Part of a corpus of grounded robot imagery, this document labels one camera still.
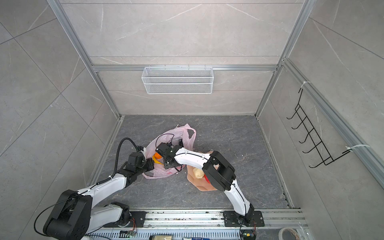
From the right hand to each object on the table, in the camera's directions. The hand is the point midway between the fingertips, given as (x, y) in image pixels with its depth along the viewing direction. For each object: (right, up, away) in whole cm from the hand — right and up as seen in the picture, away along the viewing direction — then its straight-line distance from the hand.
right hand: (171, 162), depth 92 cm
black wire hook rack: (+70, +14, -28) cm, 76 cm away
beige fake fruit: (+17, -4, -9) cm, 19 cm away
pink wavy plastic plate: (+20, -10, -8) cm, 24 cm away
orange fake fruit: (-9, +4, 0) cm, 10 cm away
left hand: (-10, +3, -2) cm, 11 cm away
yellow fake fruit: (-9, +1, 0) cm, 9 cm away
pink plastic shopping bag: (+9, +18, +2) cm, 20 cm away
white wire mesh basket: (+1, +54, +8) cm, 55 cm away
